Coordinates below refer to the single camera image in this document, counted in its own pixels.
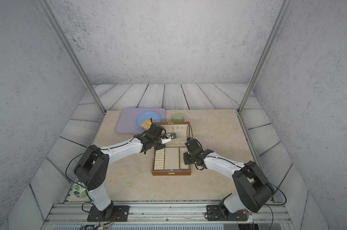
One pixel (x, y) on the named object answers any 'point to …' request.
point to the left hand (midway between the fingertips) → (165, 138)
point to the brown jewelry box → (169, 161)
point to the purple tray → (127, 121)
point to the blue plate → (147, 115)
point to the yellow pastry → (146, 124)
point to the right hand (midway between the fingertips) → (187, 157)
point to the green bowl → (177, 117)
